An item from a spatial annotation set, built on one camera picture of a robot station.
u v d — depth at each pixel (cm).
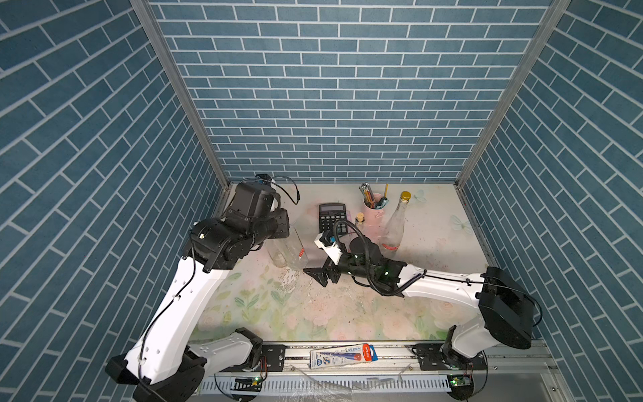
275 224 55
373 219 101
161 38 75
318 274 65
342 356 74
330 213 107
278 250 90
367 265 59
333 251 65
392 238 92
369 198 98
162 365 35
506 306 44
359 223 77
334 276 68
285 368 72
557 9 70
